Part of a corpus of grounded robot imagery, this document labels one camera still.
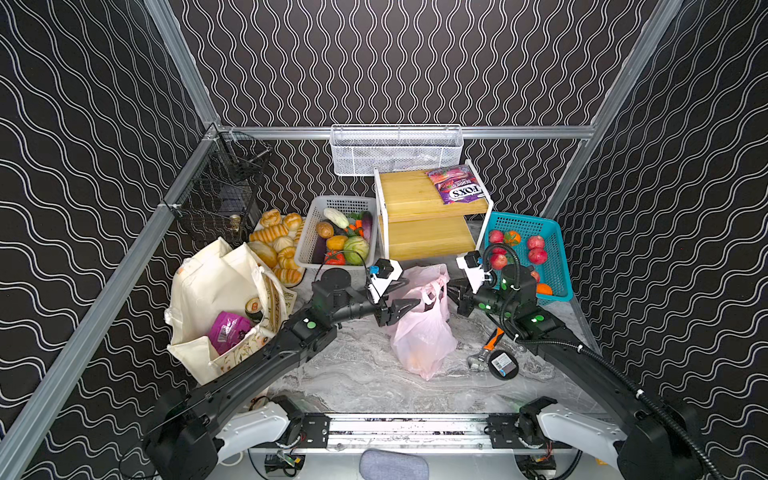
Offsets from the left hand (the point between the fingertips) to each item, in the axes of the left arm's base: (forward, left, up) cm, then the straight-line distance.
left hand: (419, 292), depth 65 cm
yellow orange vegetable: (+35, +28, -22) cm, 50 cm away
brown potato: (+39, +32, -20) cm, 54 cm away
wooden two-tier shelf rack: (+22, +1, +1) cm, 22 cm away
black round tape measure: (-4, -25, -30) cm, 39 cm away
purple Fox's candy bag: (+31, -10, +6) cm, 33 cm away
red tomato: (+29, +27, -24) cm, 46 cm away
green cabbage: (+31, +19, -19) cm, 41 cm away
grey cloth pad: (-28, +8, -28) cm, 40 cm away
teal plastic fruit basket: (+41, -43, -27) cm, 65 cm away
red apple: (+35, -44, -28) cm, 62 cm away
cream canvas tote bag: (+5, +54, -17) cm, 57 cm away
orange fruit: (+20, -42, -26) cm, 53 cm away
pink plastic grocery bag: (-5, -2, -12) cm, 13 cm away
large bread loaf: (+31, +52, -24) cm, 65 cm away
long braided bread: (+41, +54, -24) cm, 72 cm away
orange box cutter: (+3, -22, -31) cm, 38 cm away
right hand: (+8, -6, -9) cm, 13 cm away
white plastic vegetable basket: (+43, +28, -25) cm, 57 cm away
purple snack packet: (-3, +49, -16) cm, 52 cm away
